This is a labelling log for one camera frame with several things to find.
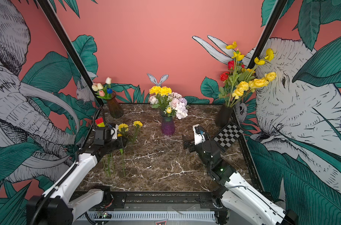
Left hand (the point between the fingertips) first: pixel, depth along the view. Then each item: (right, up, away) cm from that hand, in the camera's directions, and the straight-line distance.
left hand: (126, 137), depth 84 cm
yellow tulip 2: (-12, -17, +4) cm, 21 cm away
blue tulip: (-12, +30, +4) cm, 32 cm away
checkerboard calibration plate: (+68, -1, +14) cm, 69 cm away
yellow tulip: (-13, -18, 0) cm, 23 cm away
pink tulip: (-16, +28, +2) cm, 32 cm away
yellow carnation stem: (+2, +7, +18) cm, 20 cm away
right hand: (+38, +6, -12) cm, 40 cm away
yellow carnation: (-8, +6, +17) cm, 20 cm away
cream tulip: (-20, +33, +6) cm, 39 cm away
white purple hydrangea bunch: (+27, +20, -4) cm, 34 cm away
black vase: (+65, +14, +16) cm, 69 cm away
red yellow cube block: (-26, +9, +18) cm, 33 cm away
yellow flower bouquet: (+70, +36, +3) cm, 79 cm away
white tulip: (-15, +37, +9) cm, 41 cm away
